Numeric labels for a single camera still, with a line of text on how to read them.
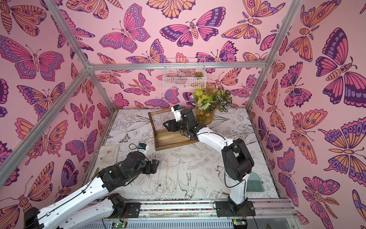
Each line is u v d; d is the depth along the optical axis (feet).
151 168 2.22
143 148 2.22
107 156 3.07
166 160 3.02
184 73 3.12
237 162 1.60
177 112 2.59
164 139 3.37
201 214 2.39
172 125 2.50
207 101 3.28
